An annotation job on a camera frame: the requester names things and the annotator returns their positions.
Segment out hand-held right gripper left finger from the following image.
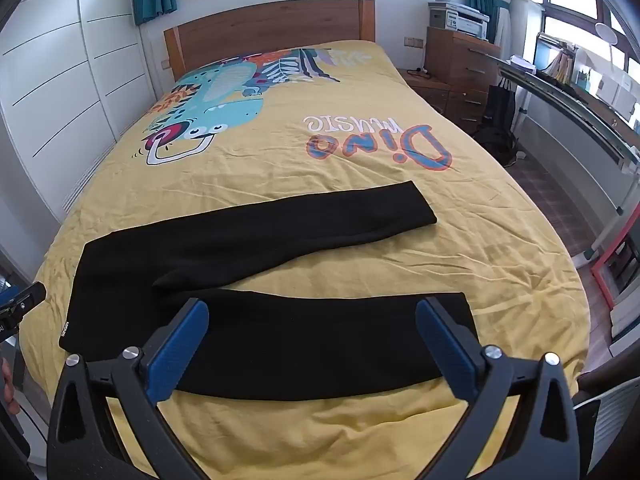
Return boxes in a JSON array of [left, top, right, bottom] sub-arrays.
[[47, 298, 209, 480]]

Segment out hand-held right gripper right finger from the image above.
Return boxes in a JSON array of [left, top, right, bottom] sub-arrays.
[[415, 297, 581, 480]]

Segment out black pants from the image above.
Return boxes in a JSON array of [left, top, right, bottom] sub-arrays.
[[59, 180, 481, 403]]

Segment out person's left hand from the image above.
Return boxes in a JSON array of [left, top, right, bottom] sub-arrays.
[[0, 357, 21, 416]]

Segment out white slatted chair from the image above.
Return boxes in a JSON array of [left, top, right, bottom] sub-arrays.
[[572, 360, 640, 463]]

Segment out yellow printed bed cover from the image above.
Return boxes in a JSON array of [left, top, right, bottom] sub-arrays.
[[35, 40, 588, 480]]

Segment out black backpack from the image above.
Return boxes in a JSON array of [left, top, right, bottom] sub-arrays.
[[472, 125, 520, 167]]

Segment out white wardrobe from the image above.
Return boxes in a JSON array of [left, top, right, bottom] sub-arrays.
[[0, 0, 168, 266]]

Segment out wooden nightstand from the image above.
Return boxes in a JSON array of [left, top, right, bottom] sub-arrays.
[[400, 71, 453, 113]]

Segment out long desk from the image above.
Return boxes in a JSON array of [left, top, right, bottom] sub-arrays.
[[497, 57, 640, 173]]

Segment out wooden dresser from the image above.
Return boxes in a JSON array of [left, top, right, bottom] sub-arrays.
[[424, 27, 502, 134]]

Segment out white printer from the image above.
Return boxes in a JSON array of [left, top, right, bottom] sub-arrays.
[[428, 2, 490, 39]]

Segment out wooden headboard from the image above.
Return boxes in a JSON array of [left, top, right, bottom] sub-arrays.
[[164, 0, 376, 82]]

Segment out white round desk lamp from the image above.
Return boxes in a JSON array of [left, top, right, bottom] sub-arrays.
[[594, 12, 627, 63]]

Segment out red chair frame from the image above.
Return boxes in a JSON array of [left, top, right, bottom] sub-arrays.
[[590, 232, 640, 322]]

